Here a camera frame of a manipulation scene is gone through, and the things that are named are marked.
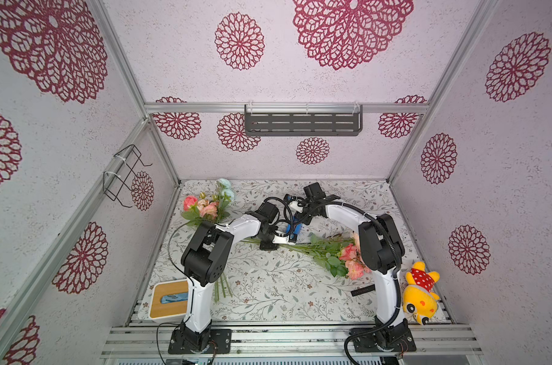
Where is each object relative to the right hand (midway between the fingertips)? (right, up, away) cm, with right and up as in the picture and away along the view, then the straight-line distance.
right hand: (298, 208), depth 102 cm
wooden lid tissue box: (-47, -32, -23) cm, 61 cm away
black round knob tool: (+23, -30, -17) cm, 41 cm away
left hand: (-10, -15, -4) cm, 18 cm away
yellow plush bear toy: (+37, -29, -27) cm, 54 cm away
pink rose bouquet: (+15, -17, -19) cm, 29 cm away
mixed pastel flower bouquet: (-39, -1, -2) cm, 39 cm away
